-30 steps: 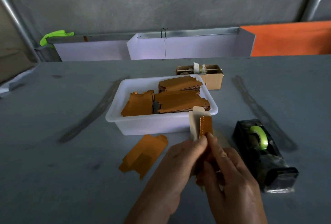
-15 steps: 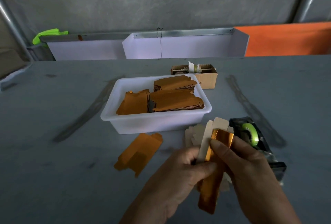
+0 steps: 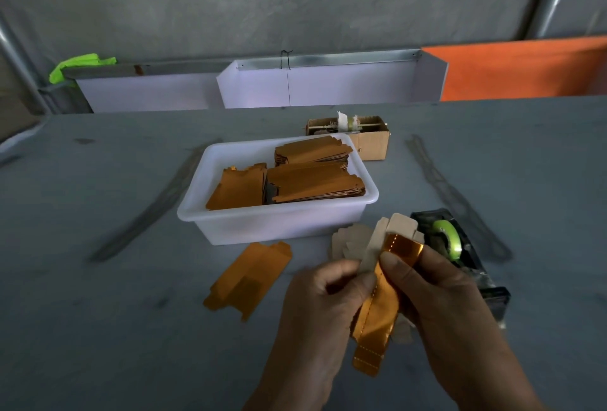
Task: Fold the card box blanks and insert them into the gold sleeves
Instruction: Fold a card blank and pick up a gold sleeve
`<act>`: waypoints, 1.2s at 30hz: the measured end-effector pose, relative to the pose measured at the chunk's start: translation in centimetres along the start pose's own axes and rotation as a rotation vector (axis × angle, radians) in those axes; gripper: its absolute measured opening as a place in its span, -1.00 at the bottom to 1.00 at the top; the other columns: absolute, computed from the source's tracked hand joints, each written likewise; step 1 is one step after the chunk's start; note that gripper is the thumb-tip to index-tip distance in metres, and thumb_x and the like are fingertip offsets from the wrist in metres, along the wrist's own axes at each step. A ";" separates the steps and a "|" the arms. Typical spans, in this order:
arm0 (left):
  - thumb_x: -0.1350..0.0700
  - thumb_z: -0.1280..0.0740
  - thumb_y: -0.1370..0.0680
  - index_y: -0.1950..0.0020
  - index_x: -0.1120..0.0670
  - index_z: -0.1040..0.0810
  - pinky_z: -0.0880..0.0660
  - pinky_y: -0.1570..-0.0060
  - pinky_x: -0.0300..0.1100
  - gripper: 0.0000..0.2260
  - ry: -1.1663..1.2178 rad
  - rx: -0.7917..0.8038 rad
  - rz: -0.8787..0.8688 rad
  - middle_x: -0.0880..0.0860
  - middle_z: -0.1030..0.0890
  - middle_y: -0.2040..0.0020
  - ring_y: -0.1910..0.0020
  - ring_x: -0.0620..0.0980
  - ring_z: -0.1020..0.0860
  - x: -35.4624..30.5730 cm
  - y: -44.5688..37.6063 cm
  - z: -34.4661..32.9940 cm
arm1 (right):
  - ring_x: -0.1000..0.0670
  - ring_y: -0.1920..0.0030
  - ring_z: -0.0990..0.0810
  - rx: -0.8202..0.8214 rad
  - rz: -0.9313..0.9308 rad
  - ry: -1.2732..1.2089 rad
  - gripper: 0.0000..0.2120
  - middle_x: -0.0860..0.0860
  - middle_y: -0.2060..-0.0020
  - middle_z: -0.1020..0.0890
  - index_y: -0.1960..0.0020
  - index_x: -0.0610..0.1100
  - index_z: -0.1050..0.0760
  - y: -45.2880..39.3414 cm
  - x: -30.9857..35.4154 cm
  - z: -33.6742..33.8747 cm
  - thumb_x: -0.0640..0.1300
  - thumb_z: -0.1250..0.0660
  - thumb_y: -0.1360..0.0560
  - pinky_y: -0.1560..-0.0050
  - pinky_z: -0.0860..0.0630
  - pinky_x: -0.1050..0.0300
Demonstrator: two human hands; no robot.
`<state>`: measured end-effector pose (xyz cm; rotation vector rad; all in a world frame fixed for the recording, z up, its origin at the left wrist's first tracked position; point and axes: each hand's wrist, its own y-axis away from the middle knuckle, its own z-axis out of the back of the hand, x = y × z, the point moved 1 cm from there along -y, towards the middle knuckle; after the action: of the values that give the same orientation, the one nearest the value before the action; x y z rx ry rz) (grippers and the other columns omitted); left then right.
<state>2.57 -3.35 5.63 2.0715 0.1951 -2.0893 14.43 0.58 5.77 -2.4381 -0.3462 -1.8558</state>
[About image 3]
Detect person's right hand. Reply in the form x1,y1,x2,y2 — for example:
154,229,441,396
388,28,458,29
381,243,508,388

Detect person's left hand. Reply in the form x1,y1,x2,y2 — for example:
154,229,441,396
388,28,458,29
275,259,377,383

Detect gold box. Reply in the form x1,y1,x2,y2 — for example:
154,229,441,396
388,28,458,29
353,232,425,376
203,240,293,321

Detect pile of beige blanks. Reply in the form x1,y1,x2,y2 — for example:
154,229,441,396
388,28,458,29
330,216,392,267

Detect gold cartons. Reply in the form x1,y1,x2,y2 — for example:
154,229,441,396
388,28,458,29
207,136,366,211

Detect person's left forearm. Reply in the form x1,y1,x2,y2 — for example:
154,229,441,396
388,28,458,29
245,370,329,411

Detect person's right forearm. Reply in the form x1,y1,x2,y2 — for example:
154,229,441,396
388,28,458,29
446,359,548,411

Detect black tape dispenser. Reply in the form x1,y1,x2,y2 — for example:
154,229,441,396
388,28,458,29
410,207,512,331

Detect green tape roll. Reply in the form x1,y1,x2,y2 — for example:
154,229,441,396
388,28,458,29
431,219,466,263

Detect white plastic bin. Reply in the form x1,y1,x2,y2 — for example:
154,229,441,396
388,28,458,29
177,134,381,246

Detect small cardboard box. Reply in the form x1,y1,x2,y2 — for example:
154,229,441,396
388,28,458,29
305,115,392,161

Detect long white tray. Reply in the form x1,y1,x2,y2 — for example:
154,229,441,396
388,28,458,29
216,48,448,110
61,58,238,113

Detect orange tray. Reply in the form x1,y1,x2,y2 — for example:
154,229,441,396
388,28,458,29
422,34,607,102

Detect neon green object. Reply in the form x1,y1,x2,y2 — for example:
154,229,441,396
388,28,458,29
49,53,118,85

